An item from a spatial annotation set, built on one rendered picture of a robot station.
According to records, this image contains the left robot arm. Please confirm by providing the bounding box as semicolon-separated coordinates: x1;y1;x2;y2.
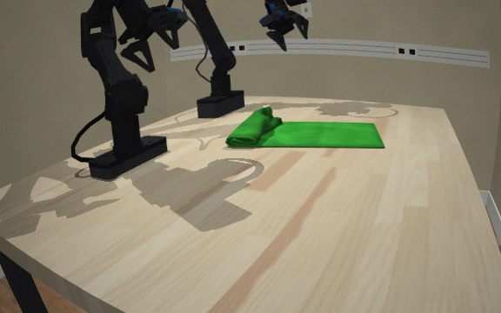
182;0;307;103

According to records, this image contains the green towel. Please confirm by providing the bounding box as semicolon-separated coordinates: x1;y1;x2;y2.
225;106;384;148

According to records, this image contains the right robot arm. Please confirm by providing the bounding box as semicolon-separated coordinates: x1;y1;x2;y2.
81;0;167;170

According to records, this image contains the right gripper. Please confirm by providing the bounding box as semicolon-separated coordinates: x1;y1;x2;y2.
117;0;181;73

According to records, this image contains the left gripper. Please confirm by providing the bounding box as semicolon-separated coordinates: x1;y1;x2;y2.
263;4;309;51

